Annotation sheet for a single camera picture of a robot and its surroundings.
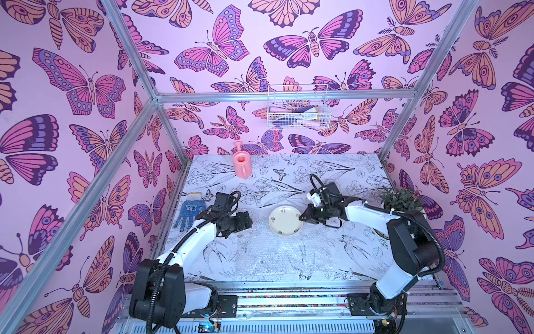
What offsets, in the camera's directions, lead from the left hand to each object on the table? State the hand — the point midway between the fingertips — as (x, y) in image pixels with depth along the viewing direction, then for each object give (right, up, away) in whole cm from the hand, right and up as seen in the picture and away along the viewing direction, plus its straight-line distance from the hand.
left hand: (246, 222), depth 87 cm
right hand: (+23, +2, +3) cm, 24 cm away
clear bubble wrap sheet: (+7, -13, -2) cm, 15 cm away
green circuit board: (-11, -33, -15) cm, 38 cm away
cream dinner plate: (+16, 0, +3) cm, 16 cm away
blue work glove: (-29, +3, +13) cm, 32 cm away
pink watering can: (-4, +26, +17) cm, 31 cm away
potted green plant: (+62, +10, -6) cm, 64 cm away
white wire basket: (+23, +51, +8) cm, 57 cm away
